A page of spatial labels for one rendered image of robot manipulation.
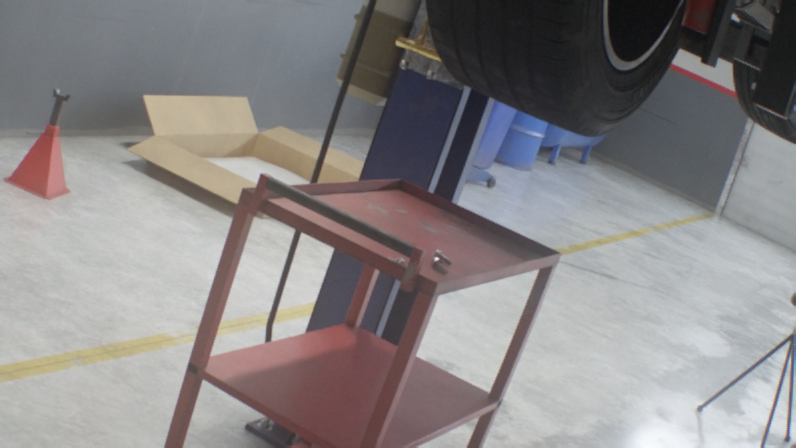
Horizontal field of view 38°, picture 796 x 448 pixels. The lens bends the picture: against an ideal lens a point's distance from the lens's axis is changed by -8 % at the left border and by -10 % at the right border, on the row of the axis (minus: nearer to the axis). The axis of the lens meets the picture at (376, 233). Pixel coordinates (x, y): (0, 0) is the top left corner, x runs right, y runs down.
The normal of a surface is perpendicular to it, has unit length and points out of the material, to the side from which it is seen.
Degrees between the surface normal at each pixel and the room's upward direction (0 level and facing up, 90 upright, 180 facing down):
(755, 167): 90
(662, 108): 90
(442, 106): 90
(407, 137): 90
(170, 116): 47
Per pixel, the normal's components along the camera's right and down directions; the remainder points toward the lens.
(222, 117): 0.84, -0.33
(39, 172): -0.08, -0.11
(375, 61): -0.46, 0.06
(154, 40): 0.83, 0.40
